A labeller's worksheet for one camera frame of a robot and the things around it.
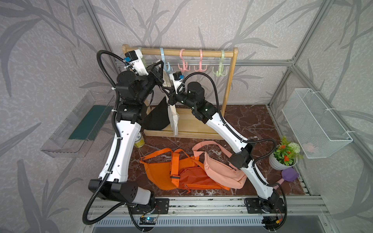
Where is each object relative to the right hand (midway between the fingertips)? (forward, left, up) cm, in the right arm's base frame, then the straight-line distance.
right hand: (162, 87), depth 69 cm
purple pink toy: (-28, -71, -44) cm, 88 cm away
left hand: (-2, -4, +14) cm, 15 cm away
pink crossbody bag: (-27, -30, -38) cm, 56 cm away
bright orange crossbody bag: (-29, +1, -39) cm, 49 cm away
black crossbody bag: (+6, +10, -31) cm, 33 cm away
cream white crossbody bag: (-6, -4, -14) cm, 16 cm away
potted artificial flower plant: (-23, -63, -28) cm, 73 cm away
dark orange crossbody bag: (-31, -16, -36) cm, 51 cm away
